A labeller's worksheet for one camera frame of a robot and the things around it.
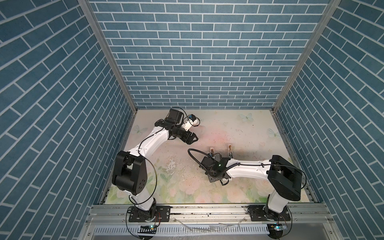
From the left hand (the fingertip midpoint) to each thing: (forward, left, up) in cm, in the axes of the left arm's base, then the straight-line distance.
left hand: (192, 135), depth 87 cm
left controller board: (-43, +21, -19) cm, 52 cm away
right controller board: (-45, -40, -17) cm, 63 cm away
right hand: (-18, -11, -15) cm, 26 cm away
